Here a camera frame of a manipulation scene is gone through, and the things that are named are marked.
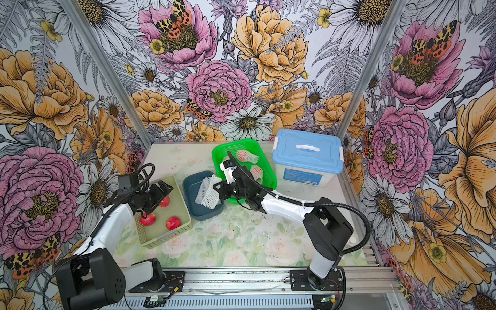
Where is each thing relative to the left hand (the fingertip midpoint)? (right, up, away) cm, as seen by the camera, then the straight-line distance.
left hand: (166, 199), depth 85 cm
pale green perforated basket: (-6, -15, 0) cm, 17 cm away
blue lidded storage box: (+62, +18, +7) cm, 65 cm away
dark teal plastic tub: (+6, +6, +15) cm, 17 cm away
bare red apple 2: (+3, -10, -1) cm, 10 cm away
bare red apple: (-8, -9, +2) cm, 12 cm away
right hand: (+21, +4, -4) cm, 22 cm away
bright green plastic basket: (+20, +21, +21) cm, 35 cm away
